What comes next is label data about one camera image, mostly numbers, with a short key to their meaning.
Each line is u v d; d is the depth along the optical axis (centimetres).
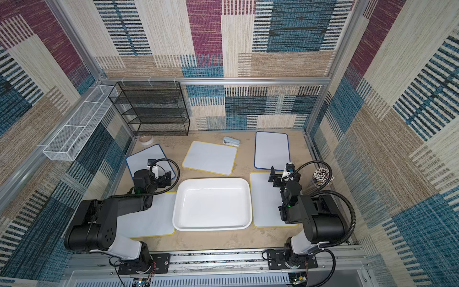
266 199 86
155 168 83
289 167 76
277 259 73
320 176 78
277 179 81
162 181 83
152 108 108
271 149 112
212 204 87
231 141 112
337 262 68
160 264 75
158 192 73
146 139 118
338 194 48
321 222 45
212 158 109
